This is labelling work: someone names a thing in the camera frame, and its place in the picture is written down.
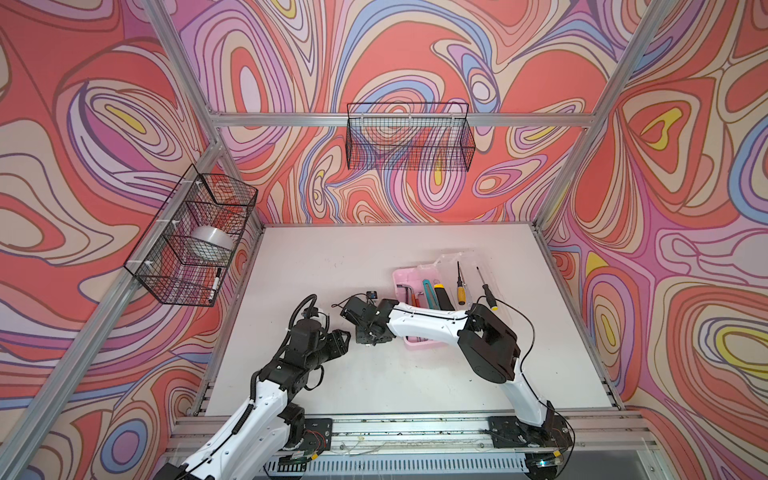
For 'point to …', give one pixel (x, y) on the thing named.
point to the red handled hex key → (415, 301)
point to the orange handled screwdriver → (461, 288)
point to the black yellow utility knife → (443, 300)
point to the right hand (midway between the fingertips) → (370, 340)
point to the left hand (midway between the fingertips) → (348, 335)
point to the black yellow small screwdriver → (491, 302)
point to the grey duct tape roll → (213, 235)
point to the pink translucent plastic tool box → (453, 282)
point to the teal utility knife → (432, 302)
